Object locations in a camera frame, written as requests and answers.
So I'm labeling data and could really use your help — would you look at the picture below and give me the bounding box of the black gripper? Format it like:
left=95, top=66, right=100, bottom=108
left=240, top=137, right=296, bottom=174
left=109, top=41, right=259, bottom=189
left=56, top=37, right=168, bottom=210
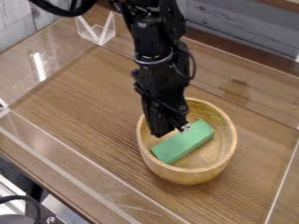
left=132, top=59, right=191, bottom=138

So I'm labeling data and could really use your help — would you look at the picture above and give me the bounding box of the green rectangular block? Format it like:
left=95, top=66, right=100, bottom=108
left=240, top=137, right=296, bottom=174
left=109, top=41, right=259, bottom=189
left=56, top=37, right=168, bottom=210
left=151, top=119, right=215, bottom=165

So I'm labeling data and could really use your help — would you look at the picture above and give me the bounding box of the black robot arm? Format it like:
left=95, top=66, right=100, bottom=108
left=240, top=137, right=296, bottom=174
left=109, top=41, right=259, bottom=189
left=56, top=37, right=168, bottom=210
left=109, top=0, right=193, bottom=137

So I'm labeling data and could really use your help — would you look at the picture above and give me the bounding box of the brown wooden bowl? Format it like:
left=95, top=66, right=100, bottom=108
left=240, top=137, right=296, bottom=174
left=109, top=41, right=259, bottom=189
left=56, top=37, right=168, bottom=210
left=135, top=97, right=239, bottom=186

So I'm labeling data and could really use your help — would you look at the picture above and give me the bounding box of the clear acrylic tray wall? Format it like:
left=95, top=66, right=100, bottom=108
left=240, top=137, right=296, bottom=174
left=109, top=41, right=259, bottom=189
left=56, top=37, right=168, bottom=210
left=0, top=18, right=299, bottom=224

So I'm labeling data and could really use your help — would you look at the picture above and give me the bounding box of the clear acrylic corner bracket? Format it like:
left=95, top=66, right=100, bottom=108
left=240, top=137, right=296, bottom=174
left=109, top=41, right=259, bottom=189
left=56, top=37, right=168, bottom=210
left=75, top=12, right=116, bottom=46

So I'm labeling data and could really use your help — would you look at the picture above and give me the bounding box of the black metal table frame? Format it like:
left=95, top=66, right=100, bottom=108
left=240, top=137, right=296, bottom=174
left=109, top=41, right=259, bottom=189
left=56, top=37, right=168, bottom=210
left=0, top=156, right=67, bottom=224

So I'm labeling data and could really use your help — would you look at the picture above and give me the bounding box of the black cable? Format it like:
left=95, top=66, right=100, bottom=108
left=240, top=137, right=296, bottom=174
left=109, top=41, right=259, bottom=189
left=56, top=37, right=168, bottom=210
left=27, top=0, right=99, bottom=18

